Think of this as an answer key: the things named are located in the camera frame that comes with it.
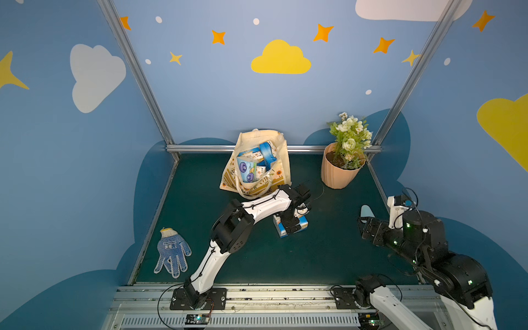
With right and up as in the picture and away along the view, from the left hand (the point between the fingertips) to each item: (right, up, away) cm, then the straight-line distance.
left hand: (291, 220), depth 92 cm
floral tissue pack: (-5, -3, -6) cm, 8 cm away
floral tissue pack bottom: (-10, +32, +6) cm, 34 cm away
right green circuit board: (+25, -30, -21) cm, 45 cm away
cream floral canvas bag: (-6, +21, -1) cm, 22 cm away
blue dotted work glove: (-52, -11, -8) cm, 53 cm away
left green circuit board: (-35, -30, -21) cm, 51 cm away
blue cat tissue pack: (-19, +23, -6) cm, 31 cm away
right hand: (+22, +7, -28) cm, 37 cm away
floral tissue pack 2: (-16, +31, +7) cm, 36 cm away
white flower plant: (+27, +37, -2) cm, 46 cm away
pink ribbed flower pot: (+22, +21, +7) cm, 31 cm away
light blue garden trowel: (+37, +3, +5) cm, 38 cm away
